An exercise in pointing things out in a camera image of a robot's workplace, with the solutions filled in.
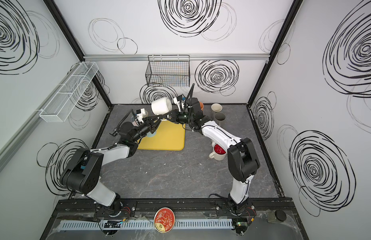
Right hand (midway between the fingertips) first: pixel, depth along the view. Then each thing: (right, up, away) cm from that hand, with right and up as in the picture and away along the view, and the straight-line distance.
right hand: (160, 117), depth 77 cm
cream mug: (+33, -21, +9) cm, 40 cm away
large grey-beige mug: (+36, 0, +24) cm, 43 cm away
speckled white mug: (+29, -16, +12) cm, 35 cm away
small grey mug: (+35, +7, +29) cm, 46 cm away
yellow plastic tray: (+2, -13, +24) cm, 28 cm away
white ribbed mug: (0, +6, +1) cm, 6 cm away
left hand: (+2, 0, 0) cm, 2 cm away
